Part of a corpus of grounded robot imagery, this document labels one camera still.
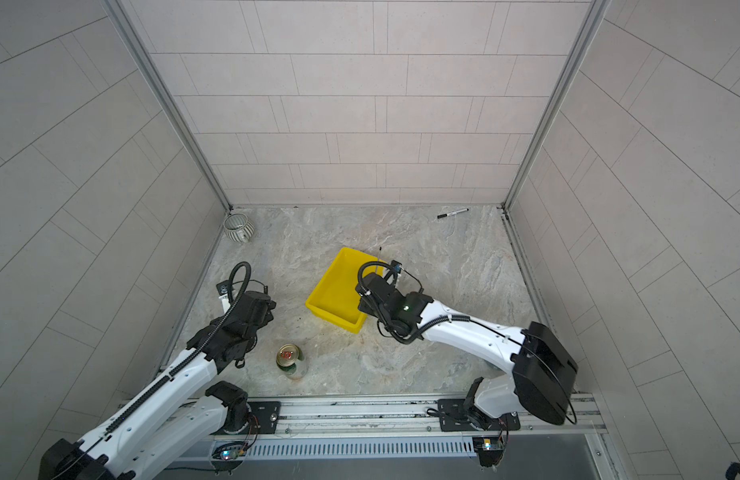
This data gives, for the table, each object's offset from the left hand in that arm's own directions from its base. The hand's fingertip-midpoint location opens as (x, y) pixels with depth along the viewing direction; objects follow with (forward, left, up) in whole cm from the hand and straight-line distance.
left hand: (258, 305), depth 82 cm
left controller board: (-32, -2, -3) cm, 32 cm away
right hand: (0, -28, +3) cm, 28 cm away
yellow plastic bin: (+6, -20, -6) cm, 22 cm away
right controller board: (-31, -60, -7) cm, 68 cm away
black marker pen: (+43, -61, -9) cm, 75 cm away
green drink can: (-14, -12, +3) cm, 19 cm away
